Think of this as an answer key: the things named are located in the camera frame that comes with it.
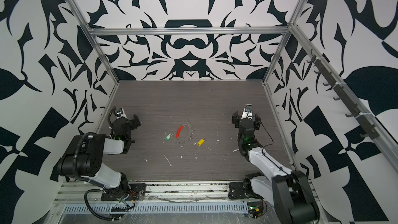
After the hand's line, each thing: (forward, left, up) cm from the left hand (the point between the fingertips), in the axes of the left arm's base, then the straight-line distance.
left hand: (125, 114), depth 92 cm
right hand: (-5, -69, +7) cm, 70 cm away
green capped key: (-11, -25, -8) cm, 28 cm away
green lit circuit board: (-47, -67, -9) cm, 82 cm away
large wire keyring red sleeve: (-7, -30, -8) cm, 32 cm away
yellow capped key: (-14, -43, -9) cm, 46 cm away
